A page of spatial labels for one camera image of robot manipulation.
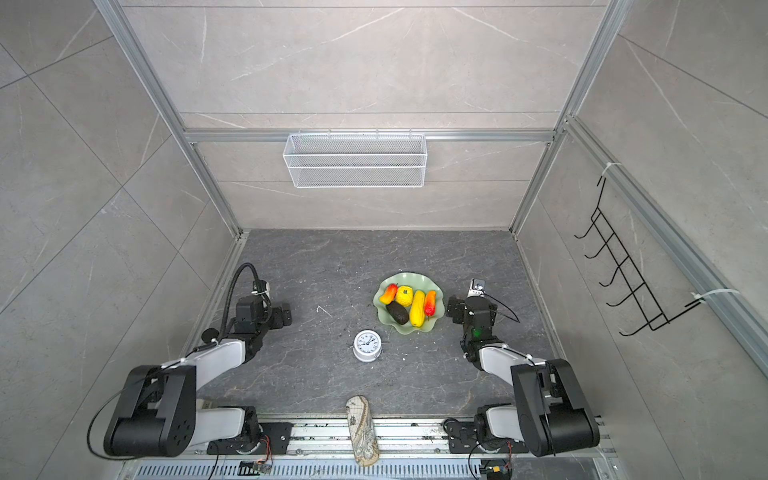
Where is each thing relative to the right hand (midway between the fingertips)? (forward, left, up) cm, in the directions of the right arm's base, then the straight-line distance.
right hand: (469, 295), depth 92 cm
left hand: (0, +63, 0) cm, 63 cm away
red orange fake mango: (+2, +25, -1) cm, 25 cm away
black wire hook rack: (-20, -30, +24) cm, 43 cm away
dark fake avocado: (-3, +23, -4) cm, 23 cm away
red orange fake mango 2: (-2, +12, -2) cm, 13 cm away
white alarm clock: (-14, +32, -4) cm, 35 cm away
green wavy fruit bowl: (+8, +15, -4) cm, 18 cm away
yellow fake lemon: (+2, +20, -2) cm, 21 cm away
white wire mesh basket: (+41, +36, +23) cm, 59 cm away
